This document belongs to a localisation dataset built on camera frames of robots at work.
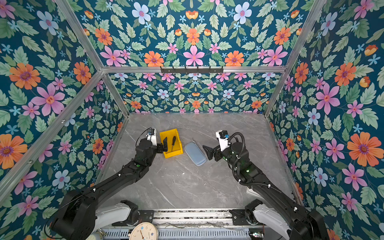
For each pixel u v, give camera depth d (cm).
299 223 40
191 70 91
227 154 65
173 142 102
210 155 66
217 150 65
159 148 76
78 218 40
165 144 77
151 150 66
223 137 62
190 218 75
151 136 71
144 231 68
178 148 97
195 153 96
